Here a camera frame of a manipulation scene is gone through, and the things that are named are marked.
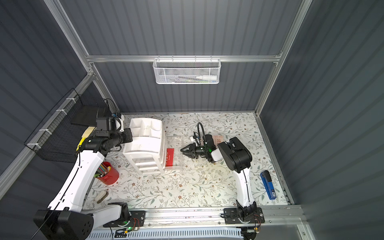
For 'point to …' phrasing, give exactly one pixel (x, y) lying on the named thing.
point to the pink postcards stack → (217, 139)
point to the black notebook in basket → (87, 115)
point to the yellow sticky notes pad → (89, 130)
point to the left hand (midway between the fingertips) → (130, 133)
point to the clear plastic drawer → (175, 142)
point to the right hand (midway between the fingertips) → (183, 152)
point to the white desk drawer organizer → (147, 148)
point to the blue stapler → (268, 184)
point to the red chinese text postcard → (169, 157)
